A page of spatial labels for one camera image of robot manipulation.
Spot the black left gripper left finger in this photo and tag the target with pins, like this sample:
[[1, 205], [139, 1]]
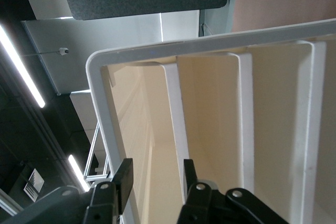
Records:
[[126, 179]]

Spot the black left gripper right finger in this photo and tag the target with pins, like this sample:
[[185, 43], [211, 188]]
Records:
[[190, 179]]

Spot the short ceiling strip light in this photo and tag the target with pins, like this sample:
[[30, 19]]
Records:
[[76, 171]]

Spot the square ceiling air vent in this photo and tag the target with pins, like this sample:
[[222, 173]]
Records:
[[34, 183]]

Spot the long ceiling strip light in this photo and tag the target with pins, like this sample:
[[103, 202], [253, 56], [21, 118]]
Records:
[[21, 69]]

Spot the aluminium profile frame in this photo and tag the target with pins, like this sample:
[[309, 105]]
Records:
[[92, 150]]

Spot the white security camera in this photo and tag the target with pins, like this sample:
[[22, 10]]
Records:
[[63, 51]]

